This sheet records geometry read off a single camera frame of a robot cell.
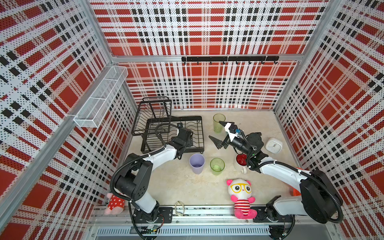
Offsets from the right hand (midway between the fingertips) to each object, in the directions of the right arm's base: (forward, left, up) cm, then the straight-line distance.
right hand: (217, 127), depth 74 cm
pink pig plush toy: (-31, +50, -22) cm, 63 cm away
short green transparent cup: (-9, -1, -26) cm, 27 cm away
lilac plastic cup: (-8, +11, -21) cm, 25 cm away
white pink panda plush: (-24, -12, -21) cm, 34 cm away
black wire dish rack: (+21, +41, -19) cm, 50 cm away
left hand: (+8, +18, -20) cm, 28 cm away
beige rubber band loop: (-31, +20, -29) cm, 47 cm away
